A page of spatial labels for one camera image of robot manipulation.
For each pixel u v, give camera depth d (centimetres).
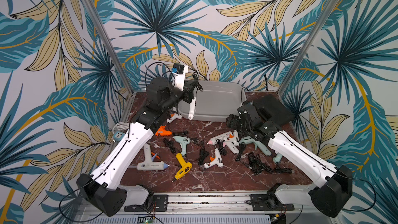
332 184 39
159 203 73
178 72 52
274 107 109
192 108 71
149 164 82
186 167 83
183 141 92
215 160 86
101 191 36
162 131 96
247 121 59
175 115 103
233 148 90
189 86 57
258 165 84
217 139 88
